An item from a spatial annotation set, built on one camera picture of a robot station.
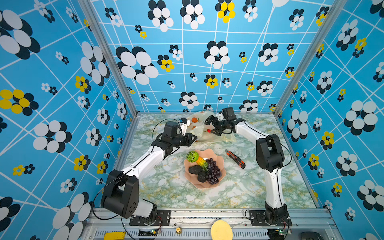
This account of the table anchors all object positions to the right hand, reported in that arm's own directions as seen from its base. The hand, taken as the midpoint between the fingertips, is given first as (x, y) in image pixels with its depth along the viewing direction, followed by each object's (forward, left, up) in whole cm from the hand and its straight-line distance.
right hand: (207, 125), depth 98 cm
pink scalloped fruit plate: (-33, +9, -8) cm, 35 cm away
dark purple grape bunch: (-31, -3, -3) cm, 31 cm away
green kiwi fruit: (-22, +9, -1) cm, 24 cm away
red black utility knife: (-22, -20, -10) cm, 32 cm away
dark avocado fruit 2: (-32, +4, -5) cm, 33 cm away
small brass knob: (-57, +15, -8) cm, 59 cm away
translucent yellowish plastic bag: (-7, +7, +7) cm, 12 cm away
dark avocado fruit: (-28, +8, -6) cm, 30 cm away
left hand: (-15, +6, +8) cm, 18 cm away
